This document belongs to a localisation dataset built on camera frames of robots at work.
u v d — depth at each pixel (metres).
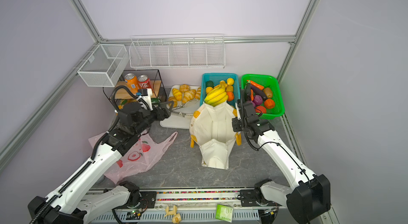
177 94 1.15
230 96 1.07
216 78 1.18
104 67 1.00
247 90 1.10
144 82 0.87
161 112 0.62
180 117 0.99
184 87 1.15
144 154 0.87
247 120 0.59
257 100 1.06
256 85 1.16
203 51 1.05
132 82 0.88
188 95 1.12
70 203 0.39
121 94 1.14
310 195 0.38
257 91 1.13
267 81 1.16
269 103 1.04
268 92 1.12
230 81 1.15
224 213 0.69
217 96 1.01
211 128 0.98
